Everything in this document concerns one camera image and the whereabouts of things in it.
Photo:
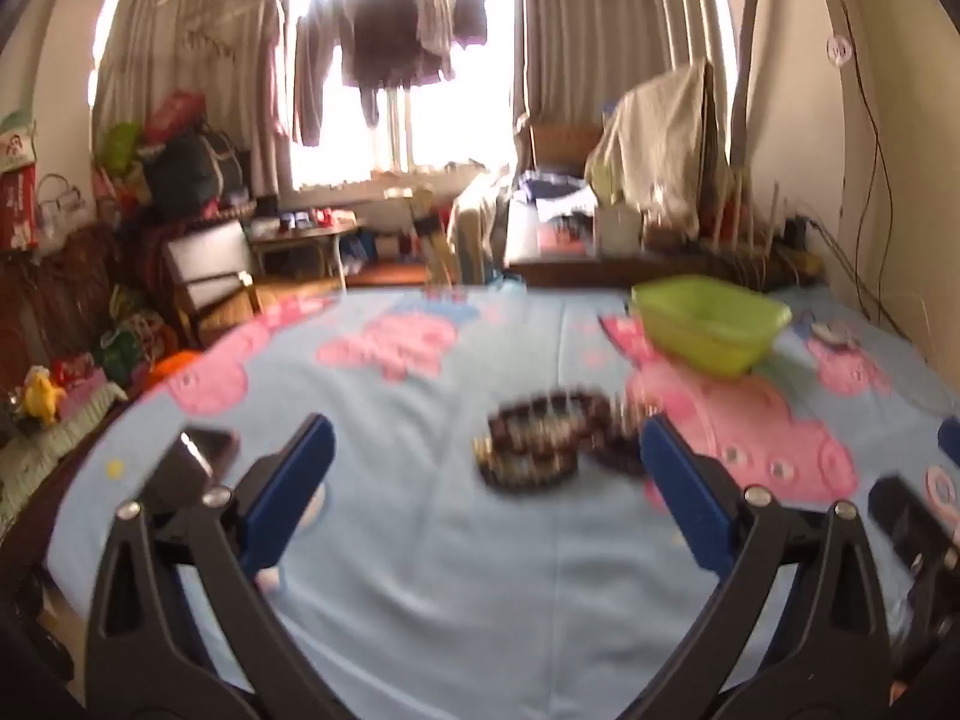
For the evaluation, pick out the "round low table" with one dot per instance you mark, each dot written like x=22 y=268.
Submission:
x=300 y=238

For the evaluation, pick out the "white box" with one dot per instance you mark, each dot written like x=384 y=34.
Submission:
x=619 y=231

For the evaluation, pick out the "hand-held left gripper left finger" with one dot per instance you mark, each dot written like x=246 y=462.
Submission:
x=292 y=491

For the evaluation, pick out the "grey curtain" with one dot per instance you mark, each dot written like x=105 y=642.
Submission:
x=195 y=75
x=600 y=22

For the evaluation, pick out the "clear wall hook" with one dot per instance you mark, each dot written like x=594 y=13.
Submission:
x=840 y=50

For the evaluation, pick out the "yellow plush toy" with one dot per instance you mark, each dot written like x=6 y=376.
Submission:
x=41 y=394

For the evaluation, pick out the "grey draped cloth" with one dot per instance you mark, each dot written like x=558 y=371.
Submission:
x=660 y=142

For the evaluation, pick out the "dark hanging jacket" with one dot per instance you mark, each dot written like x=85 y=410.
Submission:
x=390 y=30

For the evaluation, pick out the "green plastic basin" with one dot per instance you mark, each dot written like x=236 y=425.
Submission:
x=709 y=326

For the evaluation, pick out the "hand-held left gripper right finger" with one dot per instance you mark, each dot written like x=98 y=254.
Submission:
x=688 y=499

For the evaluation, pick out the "cardboard box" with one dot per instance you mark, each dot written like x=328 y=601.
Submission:
x=566 y=144

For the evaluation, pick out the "blue pink printed blanket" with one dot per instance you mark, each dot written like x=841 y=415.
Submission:
x=450 y=577

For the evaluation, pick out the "dark hanging shorts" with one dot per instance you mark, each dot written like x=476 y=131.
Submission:
x=471 y=11

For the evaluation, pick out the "green bag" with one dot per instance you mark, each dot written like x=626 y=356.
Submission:
x=120 y=148

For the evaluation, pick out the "grey hanging shirt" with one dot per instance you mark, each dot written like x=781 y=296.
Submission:
x=315 y=67

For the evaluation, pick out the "red bag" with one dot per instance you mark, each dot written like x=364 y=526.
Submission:
x=176 y=116

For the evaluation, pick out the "green white pack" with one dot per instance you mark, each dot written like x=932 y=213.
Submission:
x=16 y=139

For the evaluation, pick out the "wooden chair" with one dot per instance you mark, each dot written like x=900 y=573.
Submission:
x=217 y=270

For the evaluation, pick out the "red pack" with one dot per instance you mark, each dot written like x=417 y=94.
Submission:
x=16 y=206

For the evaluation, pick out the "dark duffel bag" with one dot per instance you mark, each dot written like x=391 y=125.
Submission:
x=191 y=172

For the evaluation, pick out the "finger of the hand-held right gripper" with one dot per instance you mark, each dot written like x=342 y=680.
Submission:
x=951 y=442
x=911 y=529

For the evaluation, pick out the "wooden desk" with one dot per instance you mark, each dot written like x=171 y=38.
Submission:
x=570 y=266

